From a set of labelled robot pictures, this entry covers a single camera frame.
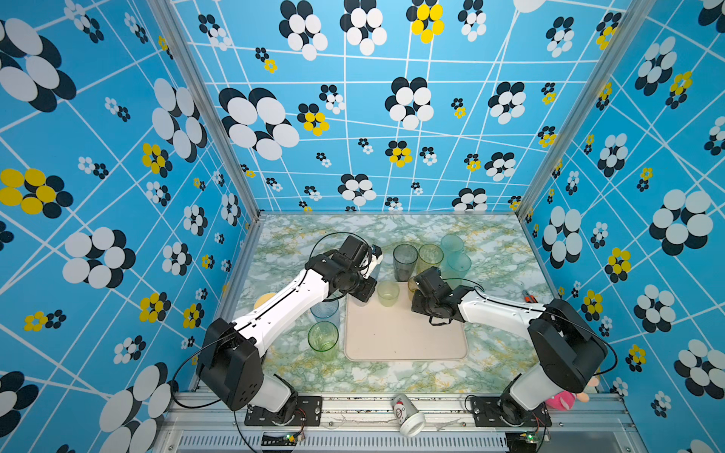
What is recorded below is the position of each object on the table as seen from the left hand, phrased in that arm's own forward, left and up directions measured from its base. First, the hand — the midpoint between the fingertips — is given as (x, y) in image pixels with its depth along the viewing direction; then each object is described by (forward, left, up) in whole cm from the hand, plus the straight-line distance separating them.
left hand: (373, 287), depth 81 cm
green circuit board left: (-35, +24, -17) cm, 46 cm away
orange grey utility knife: (+4, -53, -14) cm, 55 cm away
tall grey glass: (+16, -11, -6) cm, 20 cm away
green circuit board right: (-35, -40, -15) cm, 55 cm away
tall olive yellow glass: (+16, -20, -7) cm, 27 cm away
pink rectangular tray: (-8, 0, -14) cm, 16 cm away
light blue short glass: (-3, +14, -10) cm, 18 cm away
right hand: (+1, -14, -12) cm, 19 cm away
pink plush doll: (-27, -48, -8) cm, 56 cm away
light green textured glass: (+5, -5, -12) cm, 14 cm away
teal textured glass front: (+14, -30, -10) cm, 34 cm away
